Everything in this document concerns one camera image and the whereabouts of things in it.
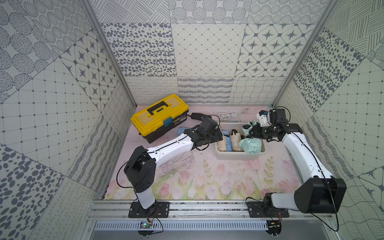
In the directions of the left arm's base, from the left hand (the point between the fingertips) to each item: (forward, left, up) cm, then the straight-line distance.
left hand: (220, 133), depth 82 cm
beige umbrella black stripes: (-5, -2, -6) cm, 8 cm away
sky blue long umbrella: (-1, -6, -9) cm, 11 cm away
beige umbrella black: (+3, -11, -9) cm, 14 cm away
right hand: (0, -19, 0) cm, 19 cm away
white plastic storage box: (-8, -3, -10) cm, 13 cm away
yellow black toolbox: (+10, +37, -1) cm, 38 cm away
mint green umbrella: (-8, -16, +1) cm, 17 cm away
